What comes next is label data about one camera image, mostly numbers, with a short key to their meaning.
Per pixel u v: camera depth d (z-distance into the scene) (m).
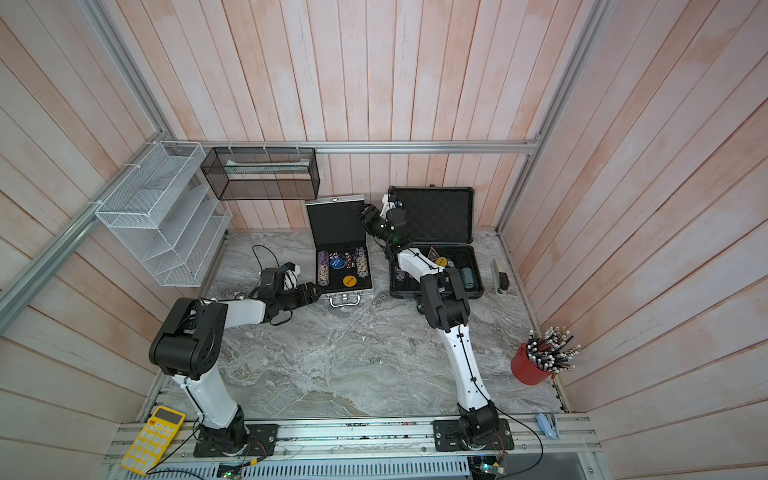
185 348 0.50
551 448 0.73
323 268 1.04
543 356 0.70
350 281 1.04
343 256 1.10
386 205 0.95
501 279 1.01
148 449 0.72
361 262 1.06
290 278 0.84
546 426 0.75
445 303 0.65
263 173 1.03
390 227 0.82
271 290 0.79
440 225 1.09
